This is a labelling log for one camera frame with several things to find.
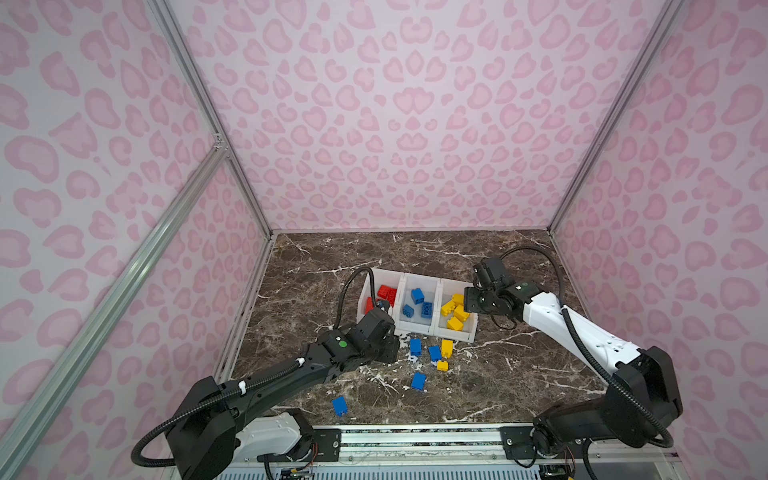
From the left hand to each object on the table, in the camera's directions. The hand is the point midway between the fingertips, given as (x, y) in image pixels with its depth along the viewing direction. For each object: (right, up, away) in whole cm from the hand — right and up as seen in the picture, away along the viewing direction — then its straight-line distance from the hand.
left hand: (395, 340), depth 80 cm
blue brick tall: (+6, -5, +8) cm, 11 cm away
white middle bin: (+6, +2, +11) cm, 13 cm away
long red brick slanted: (-3, +10, +19) cm, 22 cm away
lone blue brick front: (-15, -17, -1) cm, 23 cm away
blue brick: (+7, +9, +20) cm, 23 cm away
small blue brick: (+4, +5, +15) cm, 16 cm away
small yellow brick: (+14, -9, +6) cm, 17 cm away
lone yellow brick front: (+17, +6, +14) cm, 23 cm away
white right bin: (+16, +12, +13) cm, 24 cm away
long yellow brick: (+18, +2, +12) cm, 22 cm away
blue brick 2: (+12, -6, +8) cm, 15 cm away
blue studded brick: (+10, +5, +14) cm, 18 cm away
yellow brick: (+15, -4, +7) cm, 17 cm away
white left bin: (-1, +15, +20) cm, 25 cm away
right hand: (+22, +10, +4) cm, 25 cm away
